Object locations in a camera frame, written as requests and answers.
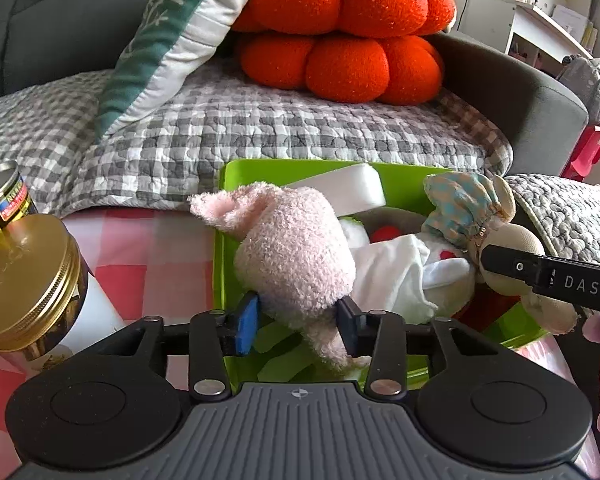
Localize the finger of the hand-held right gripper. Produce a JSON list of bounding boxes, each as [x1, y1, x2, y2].
[[480, 244, 556, 293]]

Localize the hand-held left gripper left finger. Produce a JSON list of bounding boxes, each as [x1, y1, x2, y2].
[[87, 291, 261, 403]]

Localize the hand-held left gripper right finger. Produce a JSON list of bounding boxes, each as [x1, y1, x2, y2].
[[335, 296, 511, 398]]

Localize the beige doll with checked dress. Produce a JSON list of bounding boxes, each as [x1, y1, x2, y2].
[[422, 172, 580, 336]]

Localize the red and white santa plush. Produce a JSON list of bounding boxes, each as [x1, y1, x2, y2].
[[340, 217, 526, 333]]

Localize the white cloth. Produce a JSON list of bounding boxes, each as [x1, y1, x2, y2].
[[340, 217, 476, 325]]

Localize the pink fluffy plush toy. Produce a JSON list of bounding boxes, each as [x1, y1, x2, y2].
[[187, 183, 376, 372]]

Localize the green plastic box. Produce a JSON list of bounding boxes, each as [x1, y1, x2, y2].
[[212, 159, 556, 396]]

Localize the white foam block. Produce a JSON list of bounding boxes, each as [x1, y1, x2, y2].
[[280, 162, 387, 218]]

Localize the grey patterned blanket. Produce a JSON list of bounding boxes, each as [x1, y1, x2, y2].
[[500, 174, 600, 271]]

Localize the pink checked tablecloth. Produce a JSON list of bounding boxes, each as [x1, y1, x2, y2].
[[0, 207, 600, 480]]

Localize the grey sofa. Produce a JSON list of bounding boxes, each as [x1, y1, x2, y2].
[[0, 0, 590, 178]]

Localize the grey backpack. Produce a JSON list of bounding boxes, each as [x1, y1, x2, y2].
[[555, 55, 600, 126]]

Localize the grey checked quilt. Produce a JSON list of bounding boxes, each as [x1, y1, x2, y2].
[[0, 55, 513, 221]]

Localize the glass jar with gold lid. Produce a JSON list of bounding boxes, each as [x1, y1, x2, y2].
[[0, 212, 126, 373]]

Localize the white desk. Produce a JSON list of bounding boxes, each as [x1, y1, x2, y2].
[[455, 0, 600, 76]]

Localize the black and yellow can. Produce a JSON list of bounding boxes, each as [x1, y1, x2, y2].
[[0, 160, 40, 251]]

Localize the green and white pillow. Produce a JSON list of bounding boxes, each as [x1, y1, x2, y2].
[[94, 0, 276, 143]]

